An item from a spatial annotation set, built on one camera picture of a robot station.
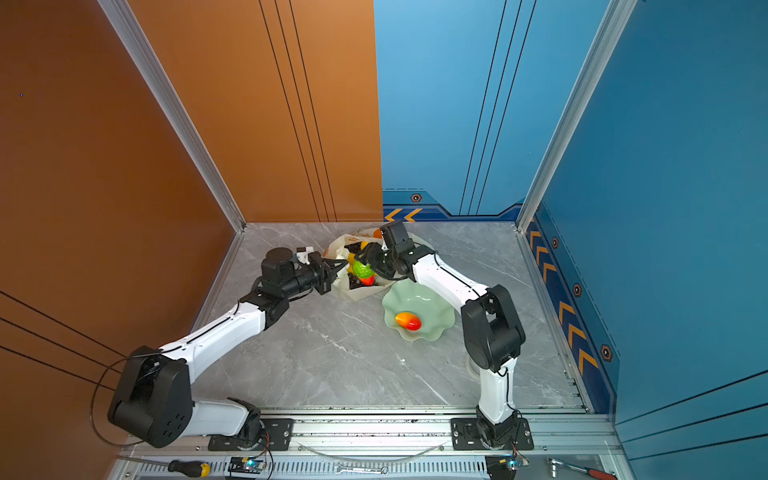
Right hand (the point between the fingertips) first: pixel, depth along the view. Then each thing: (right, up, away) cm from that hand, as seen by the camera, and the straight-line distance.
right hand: (359, 261), depth 88 cm
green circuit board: (-25, -48, -18) cm, 57 cm away
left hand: (-1, +1, -10) cm, 10 cm away
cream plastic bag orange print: (-4, -7, +1) cm, 8 cm away
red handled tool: (+59, -49, -20) cm, 79 cm away
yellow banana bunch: (-2, +1, -2) cm, 3 cm away
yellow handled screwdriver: (-37, -47, -20) cm, 63 cm away
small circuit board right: (+39, -47, -19) cm, 64 cm away
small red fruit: (+15, -18, +1) cm, 23 cm away
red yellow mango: (+2, -7, +8) cm, 11 cm away
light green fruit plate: (+24, -16, +6) cm, 29 cm away
